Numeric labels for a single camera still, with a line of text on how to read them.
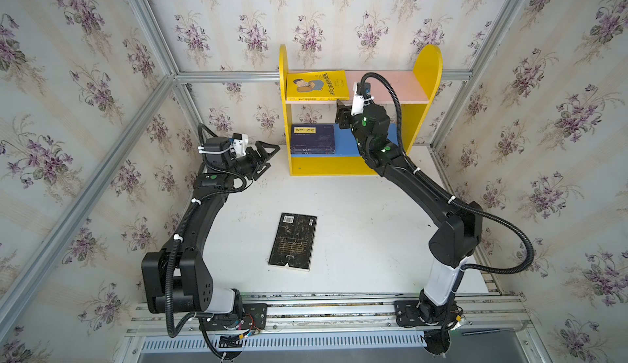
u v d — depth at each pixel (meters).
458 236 0.46
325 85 0.82
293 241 0.87
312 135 0.99
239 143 0.73
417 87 0.85
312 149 0.96
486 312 0.76
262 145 0.70
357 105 0.64
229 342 0.71
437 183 0.52
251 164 0.70
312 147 0.96
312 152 0.98
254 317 0.73
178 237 0.43
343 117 0.68
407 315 0.73
